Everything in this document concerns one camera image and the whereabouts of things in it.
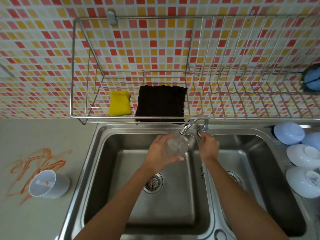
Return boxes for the person's right hand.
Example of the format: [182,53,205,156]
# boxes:
[199,132,220,163]

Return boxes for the person's left hand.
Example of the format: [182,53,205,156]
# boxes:
[144,133,185,173]

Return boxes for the clear plastic cup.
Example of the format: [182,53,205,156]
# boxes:
[164,133,190,158]

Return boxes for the chrome faucet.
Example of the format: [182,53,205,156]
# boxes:
[179,117,209,138]

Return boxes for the green and yellow sponge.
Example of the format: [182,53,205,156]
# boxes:
[109,90,132,117]

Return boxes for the white plastic cup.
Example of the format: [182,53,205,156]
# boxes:
[29,170,70,199]

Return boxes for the person's left forearm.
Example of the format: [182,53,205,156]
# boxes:
[74,163,163,240]

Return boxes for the person's right forearm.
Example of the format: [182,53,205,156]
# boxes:
[204,157,290,240]

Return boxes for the beige countertop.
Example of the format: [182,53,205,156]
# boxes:
[0,119,99,240]

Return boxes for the metal sink drain strainer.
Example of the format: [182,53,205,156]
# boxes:
[143,173,163,195]
[226,171,243,188]

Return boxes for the black cloth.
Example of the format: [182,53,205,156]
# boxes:
[135,85,188,123]

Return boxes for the stainless steel double sink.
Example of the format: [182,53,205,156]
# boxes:
[57,122,320,240]

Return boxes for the pale blue bowl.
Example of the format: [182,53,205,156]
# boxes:
[273,122,305,146]
[301,132,320,152]

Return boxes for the orange sauce smear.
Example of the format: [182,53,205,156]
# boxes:
[5,148,73,207]

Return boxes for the white bowl with label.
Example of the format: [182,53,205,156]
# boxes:
[286,166,320,199]

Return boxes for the blue dish brush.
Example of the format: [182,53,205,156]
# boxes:
[300,63,320,93]

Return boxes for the metal wire dish rack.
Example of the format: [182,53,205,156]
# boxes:
[70,11,320,124]

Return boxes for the white wall socket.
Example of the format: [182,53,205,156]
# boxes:
[0,63,16,80]

